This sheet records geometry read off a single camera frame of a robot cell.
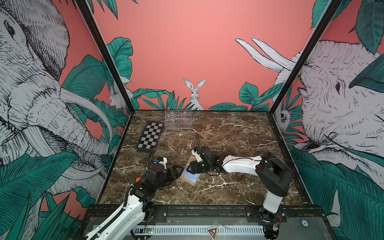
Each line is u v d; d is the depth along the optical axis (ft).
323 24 2.44
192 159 2.96
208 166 2.25
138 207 1.79
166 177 2.29
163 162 2.53
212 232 2.25
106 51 2.81
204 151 2.25
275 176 1.56
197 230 2.30
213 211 2.52
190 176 2.76
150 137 3.31
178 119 3.61
